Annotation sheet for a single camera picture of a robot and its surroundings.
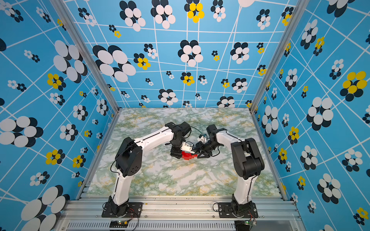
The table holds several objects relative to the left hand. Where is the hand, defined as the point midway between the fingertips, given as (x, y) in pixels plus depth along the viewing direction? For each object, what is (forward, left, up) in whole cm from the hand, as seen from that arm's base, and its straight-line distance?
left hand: (182, 149), depth 91 cm
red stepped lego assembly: (-5, -4, +1) cm, 7 cm away
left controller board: (-39, +31, -8) cm, 50 cm away
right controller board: (-39, -31, -5) cm, 50 cm away
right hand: (-4, -9, -1) cm, 10 cm away
